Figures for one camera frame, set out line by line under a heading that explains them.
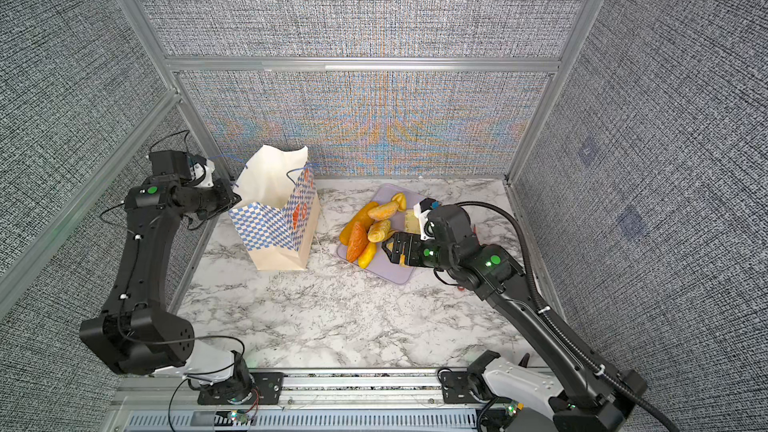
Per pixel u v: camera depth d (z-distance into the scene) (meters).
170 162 0.57
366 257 0.93
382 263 0.95
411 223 1.02
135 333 0.41
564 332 0.40
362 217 1.01
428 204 0.63
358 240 0.90
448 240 0.52
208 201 0.65
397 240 0.60
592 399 0.37
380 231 0.92
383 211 0.98
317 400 0.73
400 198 1.05
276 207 0.73
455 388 0.73
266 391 0.73
